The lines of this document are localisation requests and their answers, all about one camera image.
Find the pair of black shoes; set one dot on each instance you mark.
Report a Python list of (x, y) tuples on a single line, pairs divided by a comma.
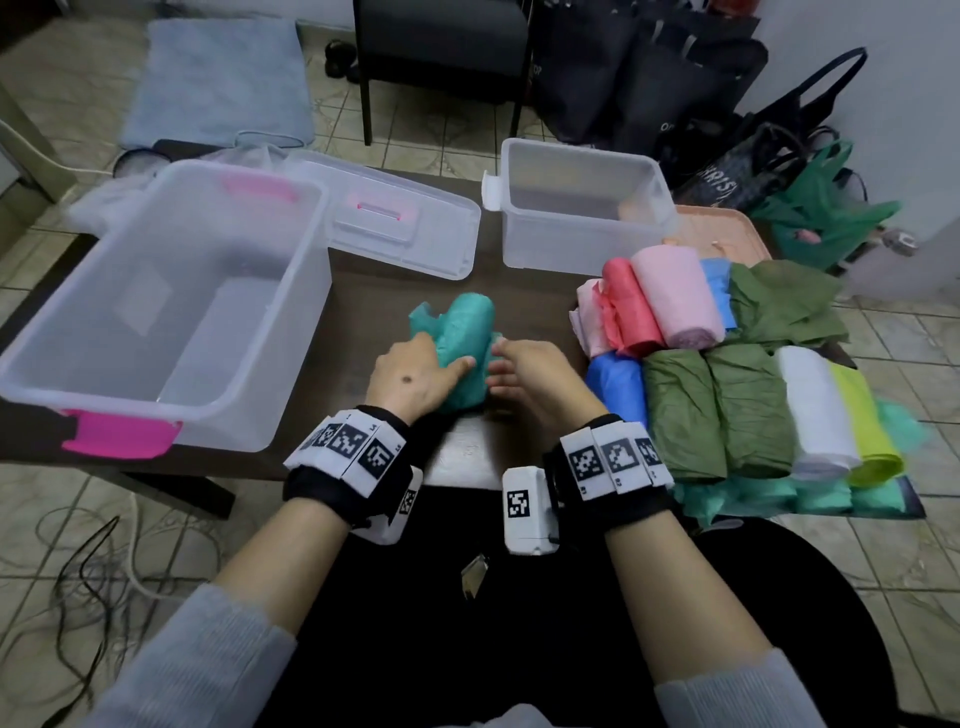
[(341, 60)]

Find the black chair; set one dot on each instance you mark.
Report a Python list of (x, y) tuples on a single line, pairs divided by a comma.
[(442, 45)]

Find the black round stool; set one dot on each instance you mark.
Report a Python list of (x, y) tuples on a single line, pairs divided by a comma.
[(810, 600)]

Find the black wristband with markers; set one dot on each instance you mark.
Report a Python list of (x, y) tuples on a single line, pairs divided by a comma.
[(630, 502), (322, 487)]

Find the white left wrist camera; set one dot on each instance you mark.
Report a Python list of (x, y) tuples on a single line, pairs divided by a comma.
[(394, 525)]

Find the blue-grey floor mat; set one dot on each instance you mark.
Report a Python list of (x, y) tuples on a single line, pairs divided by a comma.
[(217, 82)]

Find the dark patterned bag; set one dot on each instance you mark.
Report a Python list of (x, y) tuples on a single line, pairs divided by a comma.
[(742, 172)]

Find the person's right forearm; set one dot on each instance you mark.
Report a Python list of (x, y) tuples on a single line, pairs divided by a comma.
[(682, 600)]

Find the person's right hand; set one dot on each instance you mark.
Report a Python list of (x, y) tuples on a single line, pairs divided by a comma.
[(544, 379)]

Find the pink plastic bag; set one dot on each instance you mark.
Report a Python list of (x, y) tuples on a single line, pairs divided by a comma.
[(589, 322), (679, 296)]

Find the small clear plastic bin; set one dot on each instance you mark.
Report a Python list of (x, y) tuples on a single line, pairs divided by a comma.
[(585, 225)]

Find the green plastic bag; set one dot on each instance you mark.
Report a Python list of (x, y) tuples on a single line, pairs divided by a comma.
[(825, 217)]

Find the yellow-green bag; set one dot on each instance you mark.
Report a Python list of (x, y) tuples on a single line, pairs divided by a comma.
[(870, 427)]

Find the black left wristband with markers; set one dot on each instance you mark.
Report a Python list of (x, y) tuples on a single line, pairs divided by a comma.
[(322, 487)]

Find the person's left forearm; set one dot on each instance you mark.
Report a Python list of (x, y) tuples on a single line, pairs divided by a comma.
[(277, 570)]

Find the black smartphone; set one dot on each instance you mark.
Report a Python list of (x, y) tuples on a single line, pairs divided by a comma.
[(474, 577)]

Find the black right wristband with markers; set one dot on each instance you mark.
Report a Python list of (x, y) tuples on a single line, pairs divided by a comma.
[(630, 502)]

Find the teal bag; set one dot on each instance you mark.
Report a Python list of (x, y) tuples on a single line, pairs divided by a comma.
[(465, 330)]

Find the person's black trousers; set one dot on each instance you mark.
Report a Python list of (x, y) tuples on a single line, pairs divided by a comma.
[(465, 645)]

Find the red plastic bag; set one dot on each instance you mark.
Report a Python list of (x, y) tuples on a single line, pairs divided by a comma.
[(634, 311)]

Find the person's left hand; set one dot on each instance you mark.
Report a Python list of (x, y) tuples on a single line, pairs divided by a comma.
[(409, 379)]

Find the white bag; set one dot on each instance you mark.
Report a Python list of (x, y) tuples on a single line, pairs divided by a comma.
[(817, 412)]

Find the translucent zipper bag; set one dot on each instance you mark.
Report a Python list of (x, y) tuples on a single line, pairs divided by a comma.
[(240, 156)]

